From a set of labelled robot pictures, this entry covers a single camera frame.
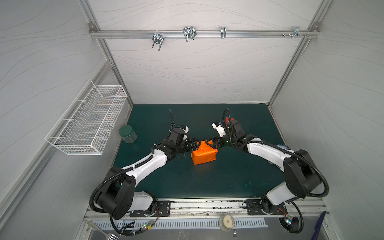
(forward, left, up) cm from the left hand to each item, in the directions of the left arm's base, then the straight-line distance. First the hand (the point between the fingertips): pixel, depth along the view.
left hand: (198, 141), depth 85 cm
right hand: (+4, -8, 0) cm, 9 cm away
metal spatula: (-44, +39, -11) cm, 59 cm away
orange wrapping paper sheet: (-7, -4, 0) cm, 8 cm away
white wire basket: (-4, +53, +19) cm, 57 cm away
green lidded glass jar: (+5, +44, -2) cm, 44 cm away
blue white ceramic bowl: (+3, -54, -9) cm, 54 cm away
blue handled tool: (-37, -57, -12) cm, 69 cm away
